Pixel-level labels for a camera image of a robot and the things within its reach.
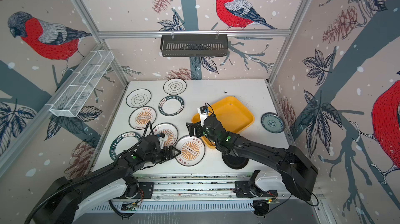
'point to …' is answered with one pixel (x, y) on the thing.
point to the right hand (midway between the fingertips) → (194, 119)
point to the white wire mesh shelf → (69, 101)
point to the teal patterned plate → (273, 122)
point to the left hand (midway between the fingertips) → (179, 152)
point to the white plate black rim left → (138, 98)
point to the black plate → (236, 163)
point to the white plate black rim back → (175, 86)
